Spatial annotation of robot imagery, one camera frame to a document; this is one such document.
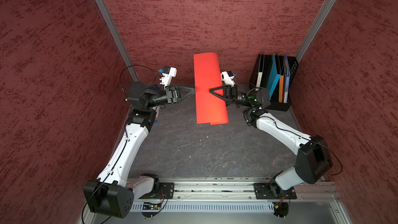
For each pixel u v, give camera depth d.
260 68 0.89
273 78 0.88
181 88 0.54
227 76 0.62
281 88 0.92
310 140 0.45
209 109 0.57
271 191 0.67
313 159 0.43
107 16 0.82
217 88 0.58
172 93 0.52
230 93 0.57
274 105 1.07
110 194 0.37
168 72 0.56
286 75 0.87
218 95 0.57
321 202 0.75
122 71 1.00
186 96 0.55
